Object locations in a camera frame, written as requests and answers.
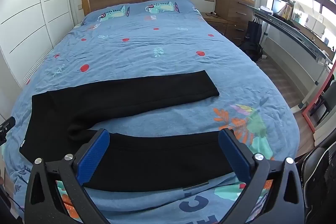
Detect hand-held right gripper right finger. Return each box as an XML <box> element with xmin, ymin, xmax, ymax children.
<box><xmin>218</xmin><ymin>128</ymin><xmax>307</xmax><ymax>224</ymax></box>

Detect long desk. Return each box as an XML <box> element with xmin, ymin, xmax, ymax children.
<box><xmin>252</xmin><ymin>7</ymin><xmax>336</xmax><ymax>109</ymax></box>

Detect black bag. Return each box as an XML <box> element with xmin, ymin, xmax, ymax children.
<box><xmin>245</xmin><ymin>17</ymin><xmax>263</xmax><ymax>43</ymax></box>

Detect black pants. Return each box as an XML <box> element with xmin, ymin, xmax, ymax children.
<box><xmin>20</xmin><ymin>70</ymin><xmax>235</xmax><ymax>192</ymax></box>

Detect black office chair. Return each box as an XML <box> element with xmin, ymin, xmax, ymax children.
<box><xmin>301</xmin><ymin>140</ymin><xmax>336</xmax><ymax>224</ymax></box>

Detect computer monitor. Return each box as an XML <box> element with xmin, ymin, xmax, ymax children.
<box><xmin>272</xmin><ymin>0</ymin><xmax>290</xmax><ymax>16</ymax></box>

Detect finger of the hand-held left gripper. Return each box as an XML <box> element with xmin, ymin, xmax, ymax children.
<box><xmin>0</xmin><ymin>116</ymin><xmax>15</xmax><ymax>147</ymax></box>

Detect grey chair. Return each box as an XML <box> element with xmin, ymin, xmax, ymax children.
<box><xmin>314</xmin><ymin>79</ymin><xmax>336</xmax><ymax>131</ymax></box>

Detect white wardrobe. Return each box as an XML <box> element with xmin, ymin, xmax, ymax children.
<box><xmin>0</xmin><ymin>0</ymin><xmax>74</xmax><ymax>119</ymax></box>

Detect wooden dresser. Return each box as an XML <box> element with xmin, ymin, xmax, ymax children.
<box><xmin>215</xmin><ymin>0</ymin><xmax>256</xmax><ymax>41</ymax></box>

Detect blue printed bedsheet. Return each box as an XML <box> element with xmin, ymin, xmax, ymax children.
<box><xmin>0</xmin><ymin>0</ymin><xmax>300</xmax><ymax>224</ymax></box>

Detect wooden nightstand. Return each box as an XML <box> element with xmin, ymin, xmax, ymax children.
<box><xmin>201</xmin><ymin>12</ymin><xmax>228</xmax><ymax>36</ymax></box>

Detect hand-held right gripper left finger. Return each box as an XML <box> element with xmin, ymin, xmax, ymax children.
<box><xmin>24</xmin><ymin>128</ymin><xmax>112</xmax><ymax>224</ymax></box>

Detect red metal frame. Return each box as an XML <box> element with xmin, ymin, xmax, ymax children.
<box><xmin>302</xmin><ymin>56</ymin><xmax>336</xmax><ymax>133</ymax></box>

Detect black backpack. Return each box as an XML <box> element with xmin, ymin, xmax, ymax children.
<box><xmin>240</xmin><ymin>42</ymin><xmax>264</xmax><ymax>62</ymax></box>

